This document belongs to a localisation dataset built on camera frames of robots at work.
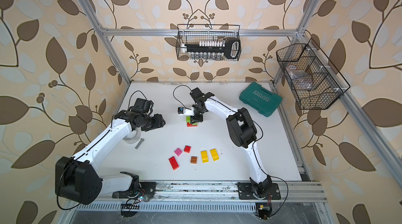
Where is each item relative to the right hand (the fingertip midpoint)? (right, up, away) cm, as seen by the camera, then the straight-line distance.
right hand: (193, 117), depth 97 cm
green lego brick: (+1, -4, -2) cm, 5 cm away
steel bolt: (-31, -14, -8) cm, 35 cm away
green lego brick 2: (-3, -1, -6) cm, 6 cm away
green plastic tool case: (+46, +11, +8) cm, 48 cm away
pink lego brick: (-8, -18, -12) cm, 23 cm away
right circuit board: (+35, -40, -25) cm, 59 cm away
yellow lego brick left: (+7, -19, -13) cm, 24 cm away
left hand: (-18, -1, -14) cm, 22 cm away
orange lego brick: (+1, -21, -14) cm, 26 cm away
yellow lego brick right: (+13, -19, -13) cm, 26 cm away
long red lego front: (-9, -23, -15) cm, 29 cm away
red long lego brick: (-3, -5, -2) cm, 6 cm away
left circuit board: (-28, -39, -24) cm, 54 cm away
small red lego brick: (-3, -17, -11) cm, 20 cm away
